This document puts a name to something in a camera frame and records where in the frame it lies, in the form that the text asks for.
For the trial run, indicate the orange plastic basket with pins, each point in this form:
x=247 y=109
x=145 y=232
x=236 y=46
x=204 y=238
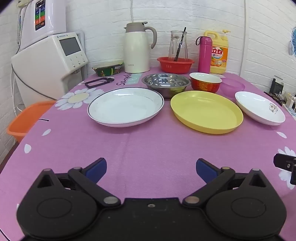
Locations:
x=25 y=120

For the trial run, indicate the red bowl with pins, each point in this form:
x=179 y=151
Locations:
x=203 y=85

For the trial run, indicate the white appliance with screen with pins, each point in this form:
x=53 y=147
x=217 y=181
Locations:
x=46 y=69

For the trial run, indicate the glass carafe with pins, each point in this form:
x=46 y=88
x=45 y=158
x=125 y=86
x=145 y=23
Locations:
x=172 y=48

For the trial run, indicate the pink floral tablecloth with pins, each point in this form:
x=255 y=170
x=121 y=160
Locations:
x=138 y=148

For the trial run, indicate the yellow plate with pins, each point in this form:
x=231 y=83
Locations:
x=205 y=111

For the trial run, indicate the green foil food container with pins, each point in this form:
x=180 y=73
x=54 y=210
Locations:
x=107 y=69

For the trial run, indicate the small white plate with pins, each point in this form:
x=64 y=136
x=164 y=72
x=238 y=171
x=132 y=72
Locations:
x=256 y=106

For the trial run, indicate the white wall water heater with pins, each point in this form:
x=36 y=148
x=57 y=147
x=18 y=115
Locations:
x=50 y=16

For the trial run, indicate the purple plastic bowl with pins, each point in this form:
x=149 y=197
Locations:
x=233 y=88

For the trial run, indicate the red plastic basket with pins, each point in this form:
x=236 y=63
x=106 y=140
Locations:
x=175 y=66

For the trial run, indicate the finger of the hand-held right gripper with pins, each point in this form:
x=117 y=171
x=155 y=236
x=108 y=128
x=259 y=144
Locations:
x=283 y=162

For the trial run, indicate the cream thermos jug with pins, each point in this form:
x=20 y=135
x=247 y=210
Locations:
x=136 y=51

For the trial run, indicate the stainless steel bowl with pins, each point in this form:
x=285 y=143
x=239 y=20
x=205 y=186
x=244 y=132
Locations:
x=165 y=81

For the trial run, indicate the blue patterned wall fan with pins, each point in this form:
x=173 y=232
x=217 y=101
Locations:
x=293 y=41

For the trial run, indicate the pink water bottle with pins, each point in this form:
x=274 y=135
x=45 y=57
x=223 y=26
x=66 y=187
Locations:
x=204 y=55

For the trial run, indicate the black rectangular frame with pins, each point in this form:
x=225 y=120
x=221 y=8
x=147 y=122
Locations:
x=89 y=85

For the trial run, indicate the large white blue-rimmed plate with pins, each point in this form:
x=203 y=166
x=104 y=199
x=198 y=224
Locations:
x=124 y=106

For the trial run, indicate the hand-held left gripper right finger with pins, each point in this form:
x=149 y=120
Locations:
x=204 y=169

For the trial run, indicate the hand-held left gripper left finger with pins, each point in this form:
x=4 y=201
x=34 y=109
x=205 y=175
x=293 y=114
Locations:
x=97 y=168

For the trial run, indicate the yellow detergent bottle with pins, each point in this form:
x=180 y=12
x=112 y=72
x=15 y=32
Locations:
x=219 y=55

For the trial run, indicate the black box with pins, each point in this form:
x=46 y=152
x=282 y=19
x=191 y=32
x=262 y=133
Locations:
x=276 y=87

